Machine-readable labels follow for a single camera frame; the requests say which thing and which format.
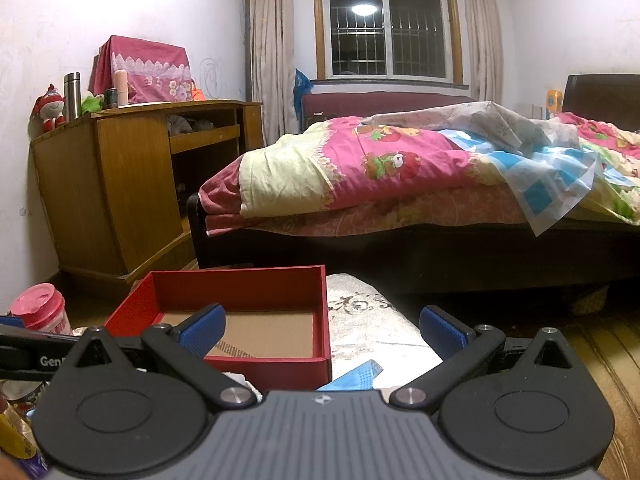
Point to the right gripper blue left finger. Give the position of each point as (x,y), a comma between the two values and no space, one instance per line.
(182,349)

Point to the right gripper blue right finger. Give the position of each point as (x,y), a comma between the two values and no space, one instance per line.
(465,352)

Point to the blue face mask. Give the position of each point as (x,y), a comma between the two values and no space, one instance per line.
(360,378)

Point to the pink lidded plastic cup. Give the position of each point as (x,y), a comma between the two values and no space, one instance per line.
(42,308)

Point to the yellow purple snack bag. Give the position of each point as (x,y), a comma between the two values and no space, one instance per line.
(20,456)

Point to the red cardboard box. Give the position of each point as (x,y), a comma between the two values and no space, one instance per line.
(277,320)

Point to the wooden desk cabinet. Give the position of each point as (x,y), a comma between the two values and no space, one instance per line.
(113,184)

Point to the blue white checkered sheet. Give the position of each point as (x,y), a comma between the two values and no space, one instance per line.
(550,165)

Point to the pink cartoon quilt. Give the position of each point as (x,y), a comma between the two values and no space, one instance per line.
(342,177)

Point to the red white plush doll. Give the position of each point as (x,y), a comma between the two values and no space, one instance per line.
(49,109)

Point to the green plush toy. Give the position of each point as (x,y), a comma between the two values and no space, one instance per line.
(92,104)

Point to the dark small jar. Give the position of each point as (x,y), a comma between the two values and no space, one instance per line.
(110,98)

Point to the orange yellow item on nightstand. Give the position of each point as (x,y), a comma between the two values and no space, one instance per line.
(554,102)

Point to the steel thermos bottle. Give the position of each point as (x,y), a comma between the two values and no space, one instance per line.
(72,96)

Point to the pink cloth covered box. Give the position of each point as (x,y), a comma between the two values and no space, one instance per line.
(156,72)

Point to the pink cylindrical cup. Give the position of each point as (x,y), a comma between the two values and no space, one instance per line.
(120,83)

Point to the blue plastic bag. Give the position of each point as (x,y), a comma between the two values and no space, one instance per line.
(302,86)

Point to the dark headboard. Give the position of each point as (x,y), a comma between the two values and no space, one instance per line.
(610,97)

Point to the right beige curtain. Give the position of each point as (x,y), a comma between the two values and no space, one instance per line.
(485,38)

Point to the beige curtain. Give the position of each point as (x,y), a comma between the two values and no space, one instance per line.
(272,66)
(485,38)

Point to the left beige curtain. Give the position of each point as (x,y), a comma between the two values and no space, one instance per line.
(272,66)

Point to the window with metal bars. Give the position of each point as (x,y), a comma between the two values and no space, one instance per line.
(404,40)

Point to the bed with dark frame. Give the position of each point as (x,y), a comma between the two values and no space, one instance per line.
(427,260)

